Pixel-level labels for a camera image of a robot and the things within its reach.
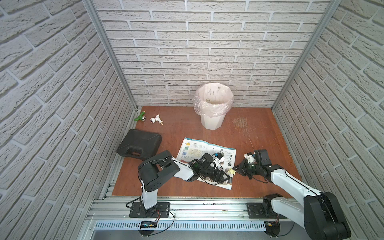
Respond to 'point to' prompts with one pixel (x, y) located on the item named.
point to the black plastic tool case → (139, 145)
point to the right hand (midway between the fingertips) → (234, 167)
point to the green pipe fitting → (141, 117)
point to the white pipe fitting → (153, 120)
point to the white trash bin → (214, 123)
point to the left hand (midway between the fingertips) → (222, 170)
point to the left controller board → (148, 224)
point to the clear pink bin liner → (213, 100)
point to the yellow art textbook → (191, 149)
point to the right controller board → (272, 228)
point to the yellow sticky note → (232, 171)
